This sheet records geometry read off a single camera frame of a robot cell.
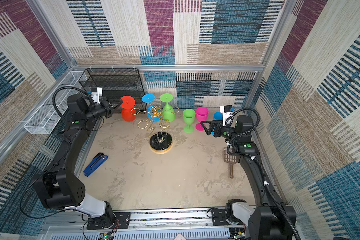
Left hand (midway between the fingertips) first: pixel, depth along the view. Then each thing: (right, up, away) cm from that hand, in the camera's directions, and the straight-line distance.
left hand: (122, 98), depth 74 cm
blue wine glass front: (+52, -7, +25) cm, 59 cm away
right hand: (+41, -12, +1) cm, 43 cm away
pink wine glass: (+42, -6, +23) cm, 48 cm away
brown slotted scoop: (+59, -34, +20) cm, 71 cm away
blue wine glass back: (+14, -6, +6) cm, 16 cm away
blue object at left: (-22, -34, +18) cm, 44 cm away
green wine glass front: (+33, -7, +25) cm, 42 cm away
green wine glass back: (+21, -5, +16) cm, 27 cm away
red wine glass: (+1, -6, +6) cm, 9 cm away
